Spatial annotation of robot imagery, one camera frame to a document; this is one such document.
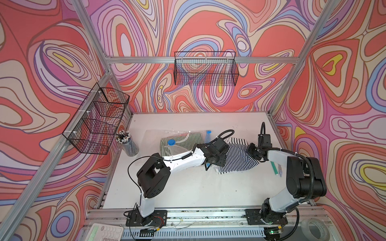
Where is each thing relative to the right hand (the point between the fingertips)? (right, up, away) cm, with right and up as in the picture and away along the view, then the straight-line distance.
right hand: (248, 153), depth 96 cm
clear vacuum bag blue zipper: (-64, +5, +2) cm, 65 cm away
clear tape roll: (+25, -33, -29) cm, 50 cm away
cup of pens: (-75, +11, -13) cm, 77 cm away
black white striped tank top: (-7, +8, +5) cm, 11 cm away
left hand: (-19, -2, -12) cm, 22 cm away
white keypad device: (-77, -32, -28) cm, 88 cm away
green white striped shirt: (-45, +6, +2) cm, 45 cm away
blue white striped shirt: (-8, -3, -3) cm, 9 cm away
